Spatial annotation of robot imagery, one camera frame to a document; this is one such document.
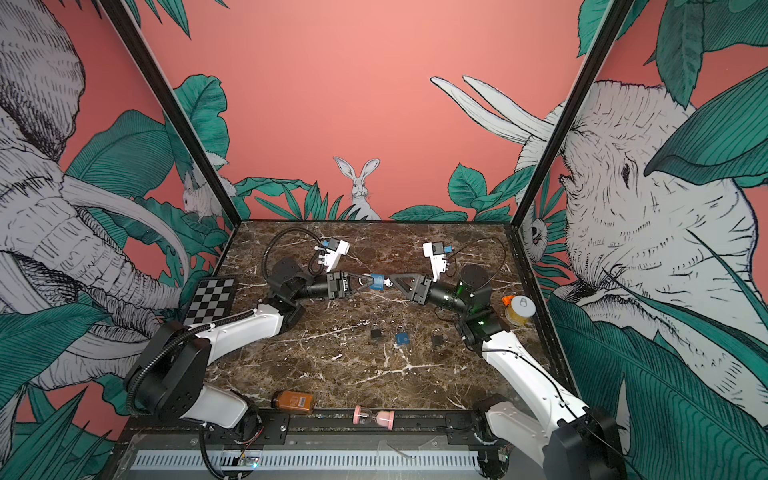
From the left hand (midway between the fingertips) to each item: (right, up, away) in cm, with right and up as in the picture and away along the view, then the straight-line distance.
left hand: (371, 284), depth 68 cm
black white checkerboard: (-53, -8, +26) cm, 59 cm away
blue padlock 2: (+8, -19, +22) cm, 30 cm away
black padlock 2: (+19, -20, +23) cm, 35 cm away
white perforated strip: (-16, -42, +3) cm, 45 cm away
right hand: (+5, +1, -1) cm, 5 cm away
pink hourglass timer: (+3, -35, +6) cm, 36 cm away
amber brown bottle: (-21, -31, +7) cm, 38 cm away
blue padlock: (+2, 0, +1) cm, 2 cm away
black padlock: (0, -18, +23) cm, 29 cm away
